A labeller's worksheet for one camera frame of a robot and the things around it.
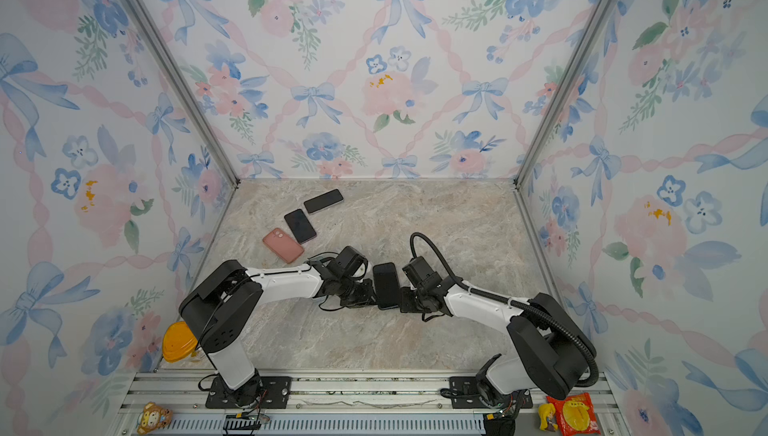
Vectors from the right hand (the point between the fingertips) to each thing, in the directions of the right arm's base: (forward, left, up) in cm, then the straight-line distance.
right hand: (402, 301), depth 88 cm
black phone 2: (+28, +36, -1) cm, 46 cm away
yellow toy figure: (-28, -33, +1) cm, 43 cm away
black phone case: (+4, +4, +1) cm, 6 cm away
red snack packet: (-27, -41, 0) cm, 49 cm away
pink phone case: (+19, +40, 0) cm, 45 cm away
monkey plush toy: (-30, +57, +4) cm, 64 cm away
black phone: (+39, +30, 0) cm, 49 cm away
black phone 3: (+3, +4, +1) cm, 6 cm away
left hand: (0, +6, +1) cm, 6 cm away
